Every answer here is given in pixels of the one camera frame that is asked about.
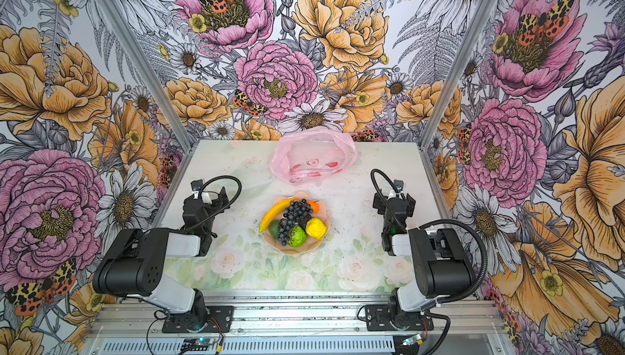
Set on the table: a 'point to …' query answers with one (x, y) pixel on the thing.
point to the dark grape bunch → (297, 213)
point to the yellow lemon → (315, 228)
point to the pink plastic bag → (308, 155)
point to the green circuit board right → (408, 341)
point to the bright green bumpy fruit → (297, 236)
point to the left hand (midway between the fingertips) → (213, 195)
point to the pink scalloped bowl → (311, 243)
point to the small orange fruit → (315, 207)
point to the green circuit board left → (197, 344)
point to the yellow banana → (273, 212)
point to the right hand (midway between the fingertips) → (392, 196)
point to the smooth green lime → (273, 228)
